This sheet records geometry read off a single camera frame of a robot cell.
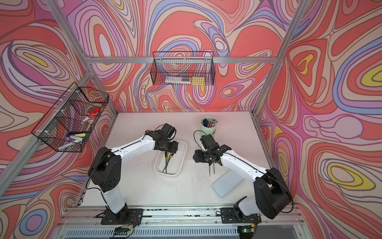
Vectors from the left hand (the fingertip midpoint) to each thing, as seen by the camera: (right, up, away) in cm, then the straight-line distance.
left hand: (175, 148), depth 91 cm
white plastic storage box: (0, -11, -1) cm, 11 cm away
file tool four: (-5, -5, +4) cm, 8 cm away
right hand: (+14, -6, -6) cm, 17 cm away
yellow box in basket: (+14, +42, -1) cm, 44 cm away
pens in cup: (+22, +15, -1) cm, 27 cm away
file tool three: (+21, -13, -2) cm, 25 cm away
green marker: (-43, +8, -18) cm, 48 cm away
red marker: (-41, +21, -15) cm, 48 cm away
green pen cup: (+20, +11, +2) cm, 23 cm away
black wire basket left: (-53, +14, -18) cm, 57 cm away
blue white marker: (-45, +8, -22) cm, 51 cm away
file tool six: (-6, -7, +2) cm, 9 cm away
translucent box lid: (+30, -19, -9) cm, 37 cm away
